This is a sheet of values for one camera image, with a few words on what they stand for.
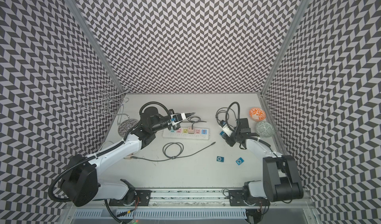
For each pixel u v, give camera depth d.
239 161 0.85
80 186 0.40
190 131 0.91
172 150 0.89
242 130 0.69
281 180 0.42
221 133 0.89
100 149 0.89
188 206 0.72
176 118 0.59
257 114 1.02
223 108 1.07
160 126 0.65
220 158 0.85
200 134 0.94
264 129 0.96
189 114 0.72
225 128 0.79
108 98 1.08
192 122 1.01
